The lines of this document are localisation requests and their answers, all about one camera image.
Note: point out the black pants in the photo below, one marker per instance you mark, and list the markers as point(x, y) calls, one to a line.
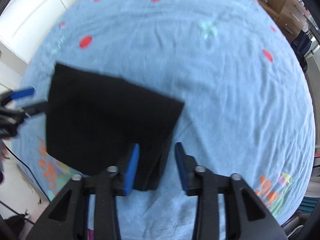
point(92, 120)

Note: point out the black bag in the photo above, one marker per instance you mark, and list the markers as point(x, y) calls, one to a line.
point(301, 45)

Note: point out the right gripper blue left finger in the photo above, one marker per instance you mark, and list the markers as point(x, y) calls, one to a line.
point(66, 216)

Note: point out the white sliding wardrobe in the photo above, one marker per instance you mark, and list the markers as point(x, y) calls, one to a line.
point(25, 23)

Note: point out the wooden chest of drawers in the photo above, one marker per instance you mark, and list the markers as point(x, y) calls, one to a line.
point(289, 15)

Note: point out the blue patterned bed cover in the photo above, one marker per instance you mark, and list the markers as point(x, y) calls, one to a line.
point(247, 106)

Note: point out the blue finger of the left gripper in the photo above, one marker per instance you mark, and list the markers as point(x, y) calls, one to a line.
point(17, 94)
point(33, 109)

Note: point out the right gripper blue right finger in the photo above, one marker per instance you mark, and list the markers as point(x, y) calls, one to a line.
point(246, 217)

